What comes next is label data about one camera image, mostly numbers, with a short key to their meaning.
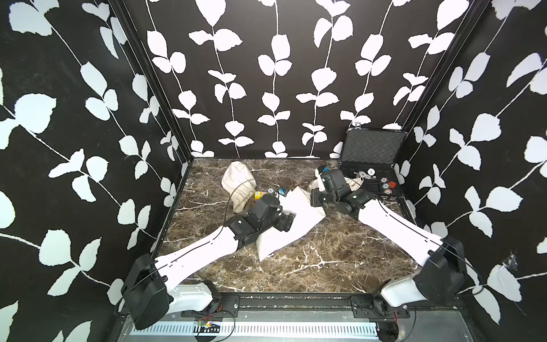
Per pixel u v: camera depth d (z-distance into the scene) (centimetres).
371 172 114
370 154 111
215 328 72
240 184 101
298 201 82
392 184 108
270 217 58
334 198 61
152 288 39
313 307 75
